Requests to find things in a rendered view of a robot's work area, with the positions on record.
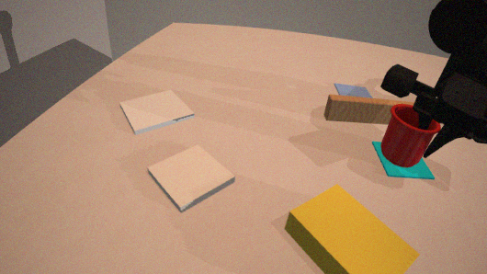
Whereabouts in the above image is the yellow rectangular block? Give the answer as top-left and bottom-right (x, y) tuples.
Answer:
(284, 184), (420, 274)

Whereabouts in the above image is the dark red cup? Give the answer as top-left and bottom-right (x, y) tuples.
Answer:
(381, 104), (441, 167)

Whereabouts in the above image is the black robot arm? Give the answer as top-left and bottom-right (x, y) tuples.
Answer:
(428, 0), (487, 144)

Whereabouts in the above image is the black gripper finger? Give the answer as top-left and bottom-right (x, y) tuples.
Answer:
(423, 124), (473, 158)
(413, 98), (432, 131)

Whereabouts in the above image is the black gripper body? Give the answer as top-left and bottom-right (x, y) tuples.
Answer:
(380, 53), (487, 113)

